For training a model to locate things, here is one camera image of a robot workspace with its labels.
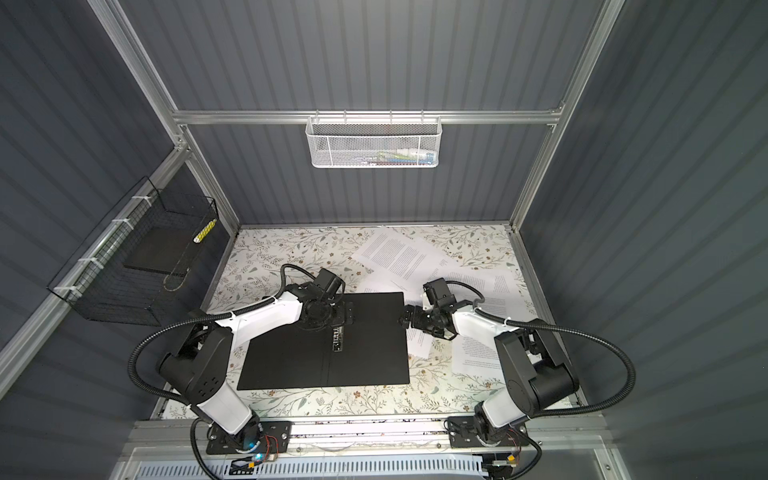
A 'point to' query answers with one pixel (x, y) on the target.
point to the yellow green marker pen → (201, 235)
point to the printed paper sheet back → (401, 263)
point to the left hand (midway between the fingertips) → (344, 321)
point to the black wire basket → (143, 264)
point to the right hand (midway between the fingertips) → (414, 324)
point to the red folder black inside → (371, 352)
